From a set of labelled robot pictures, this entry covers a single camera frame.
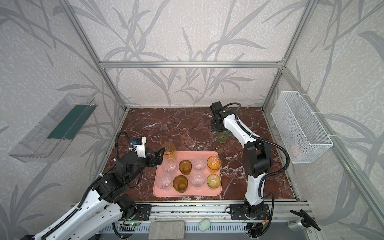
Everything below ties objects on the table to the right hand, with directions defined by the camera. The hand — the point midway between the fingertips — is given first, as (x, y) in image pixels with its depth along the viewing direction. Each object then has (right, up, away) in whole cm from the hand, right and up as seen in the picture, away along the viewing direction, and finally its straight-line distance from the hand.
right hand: (217, 124), depth 94 cm
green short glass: (-3, -32, -11) cm, 34 cm away
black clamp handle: (+32, -38, -35) cm, 61 cm away
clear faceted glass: (-28, -23, -10) cm, 38 cm away
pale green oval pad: (-9, -47, -24) cm, 53 cm away
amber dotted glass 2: (-21, -32, -12) cm, 41 cm away
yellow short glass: (-3, -23, -6) cm, 24 cm away
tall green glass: (+5, -8, +9) cm, 13 cm away
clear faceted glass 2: (-31, -32, -11) cm, 46 cm away
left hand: (-30, -10, -21) cm, 38 cm away
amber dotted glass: (-19, -25, -7) cm, 32 cm away
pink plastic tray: (-17, -20, +1) cm, 27 cm away
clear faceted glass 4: (-12, -31, -9) cm, 35 cm away
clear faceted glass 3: (-11, -24, -5) cm, 27 cm away
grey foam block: (-25, -47, -27) cm, 60 cm away
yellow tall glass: (-27, -15, -12) cm, 33 cm away
